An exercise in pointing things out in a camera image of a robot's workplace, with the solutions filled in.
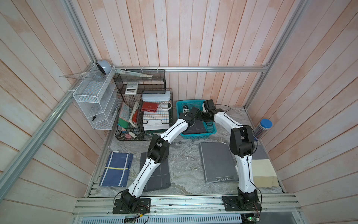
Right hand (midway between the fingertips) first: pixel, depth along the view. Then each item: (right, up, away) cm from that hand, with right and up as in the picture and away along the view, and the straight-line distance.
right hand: (197, 115), depth 106 cm
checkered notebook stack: (-28, -4, -20) cm, 34 cm away
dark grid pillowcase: (-26, -39, -24) cm, 53 cm away
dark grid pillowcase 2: (+1, -9, +1) cm, 9 cm away
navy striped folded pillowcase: (-54, -35, -20) cm, 67 cm away
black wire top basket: (-33, +24, +1) cm, 40 cm away
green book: (-56, -6, -5) cm, 57 cm away
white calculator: (-48, +19, -9) cm, 53 cm away
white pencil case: (-31, +14, -10) cm, 35 cm away
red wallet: (-34, +5, -16) cm, 38 cm away
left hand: (-7, -5, -3) cm, 9 cm away
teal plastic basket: (+6, -8, -17) cm, 20 cm away
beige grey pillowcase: (+38, -38, -20) cm, 58 cm away
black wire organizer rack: (-40, +1, -13) cm, 42 cm away
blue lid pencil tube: (+38, -6, -22) cm, 45 cm away
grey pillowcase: (+10, -32, -19) cm, 38 cm away
